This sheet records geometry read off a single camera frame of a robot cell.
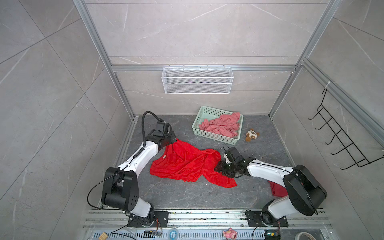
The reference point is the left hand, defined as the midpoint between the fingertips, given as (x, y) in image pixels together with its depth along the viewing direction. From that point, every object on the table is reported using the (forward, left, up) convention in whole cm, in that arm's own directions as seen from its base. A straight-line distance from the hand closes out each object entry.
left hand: (172, 133), depth 89 cm
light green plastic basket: (+29, -27, -13) cm, 42 cm away
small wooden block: (-49, +31, -15) cm, 60 cm away
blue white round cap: (-49, -1, -16) cm, 52 cm away
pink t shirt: (+14, -38, -11) cm, 42 cm away
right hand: (-18, -26, -13) cm, 35 cm away
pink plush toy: (-50, -28, -12) cm, 59 cm away
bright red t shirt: (-11, -4, -14) cm, 18 cm away
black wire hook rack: (-28, -78, +19) cm, 85 cm away
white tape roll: (-53, -59, -13) cm, 81 cm away
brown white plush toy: (+6, -55, -12) cm, 56 cm away
